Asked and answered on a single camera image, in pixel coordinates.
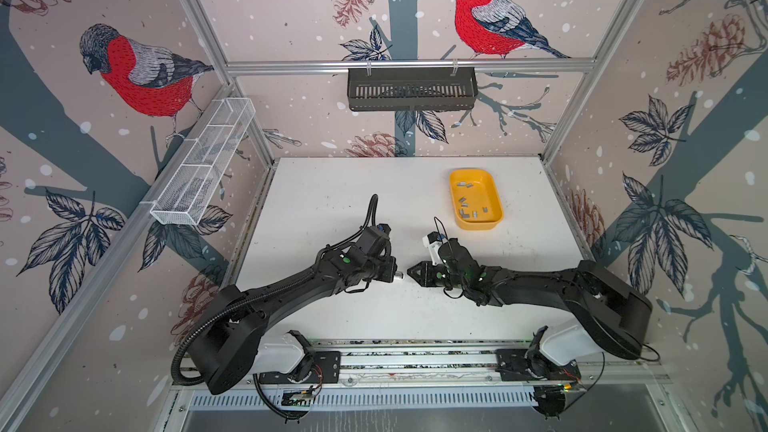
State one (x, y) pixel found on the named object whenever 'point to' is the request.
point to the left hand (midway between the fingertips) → (396, 268)
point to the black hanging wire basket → (412, 90)
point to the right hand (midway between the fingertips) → (406, 276)
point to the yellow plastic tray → (476, 201)
